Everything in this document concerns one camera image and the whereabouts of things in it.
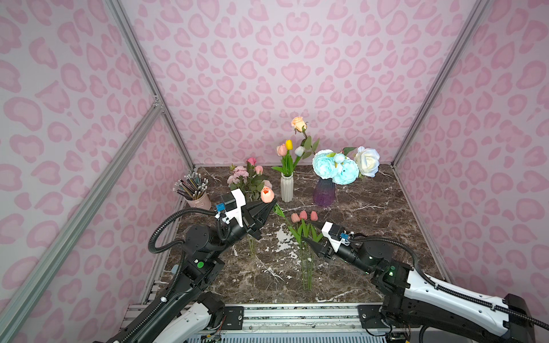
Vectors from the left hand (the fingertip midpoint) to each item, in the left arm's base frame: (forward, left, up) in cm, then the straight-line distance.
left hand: (275, 201), depth 54 cm
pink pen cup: (+29, +39, -32) cm, 58 cm away
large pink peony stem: (+7, +11, -41) cm, 43 cm away
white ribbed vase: (+29, -4, -29) cm, 41 cm away
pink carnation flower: (+40, +19, -33) cm, 55 cm away
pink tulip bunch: (+31, -4, -19) cm, 37 cm away
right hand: (-1, -10, -15) cm, 18 cm away
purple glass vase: (+34, -23, -42) cm, 59 cm away
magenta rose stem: (+38, +14, -38) cm, 55 cm away
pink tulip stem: (+9, -9, -41) cm, 43 cm away
